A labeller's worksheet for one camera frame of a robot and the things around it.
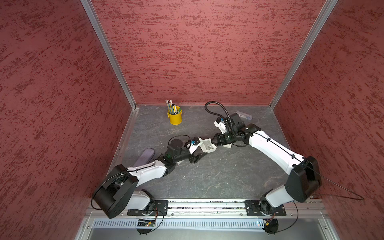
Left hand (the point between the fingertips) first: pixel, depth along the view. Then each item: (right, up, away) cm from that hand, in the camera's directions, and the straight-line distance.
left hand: (202, 149), depth 82 cm
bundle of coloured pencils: (-20, +24, +21) cm, 38 cm away
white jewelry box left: (-13, -9, +7) cm, 18 cm away
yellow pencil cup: (-19, +17, +25) cm, 35 cm away
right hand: (+7, +3, -1) cm, 7 cm away
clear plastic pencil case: (+35, +20, +32) cm, 52 cm away
